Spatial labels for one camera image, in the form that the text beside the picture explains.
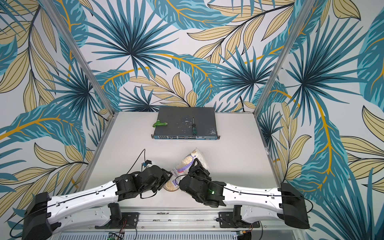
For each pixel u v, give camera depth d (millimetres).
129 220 733
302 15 706
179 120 1097
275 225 733
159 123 1061
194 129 1027
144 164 707
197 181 541
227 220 728
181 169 720
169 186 772
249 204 473
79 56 858
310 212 458
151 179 565
